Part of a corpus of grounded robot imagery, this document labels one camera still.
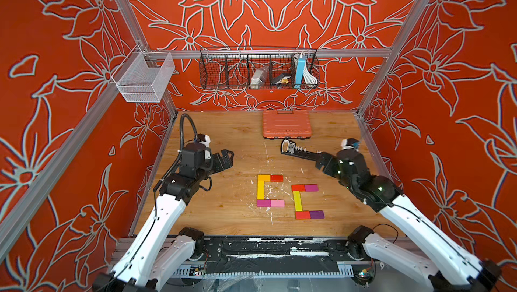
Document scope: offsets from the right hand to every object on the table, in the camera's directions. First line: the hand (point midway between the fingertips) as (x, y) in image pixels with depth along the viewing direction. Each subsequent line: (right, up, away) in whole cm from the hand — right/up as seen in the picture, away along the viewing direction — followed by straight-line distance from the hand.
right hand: (319, 159), depth 74 cm
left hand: (-36, +1, +2) cm, 36 cm away
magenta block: (-20, -21, +11) cm, 31 cm away
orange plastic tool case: (-7, +14, +34) cm, 38 cm away
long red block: (-4, -25, +7) cm, 26 cm away
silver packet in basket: (-23, +35, +18) cm, 46 cm away
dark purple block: (+1, -24, +7) cm, 25 cm away
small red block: (-14, -12, +17) cm, 25 cm away
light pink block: (-15, -21, +11) cm, 28 cm away
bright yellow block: (-22, -16, +14) cm, 30 cm away
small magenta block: (+1, -16, +16) cm, 22 cm away
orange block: (-21, -11, +16) cm, 29 cm away
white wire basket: (-78, +36, +19) cm, 88 cm away
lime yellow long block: (-6, -20, +10) cm, 23 cm away
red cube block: (-5, -15, +14) cm, 21 cm away
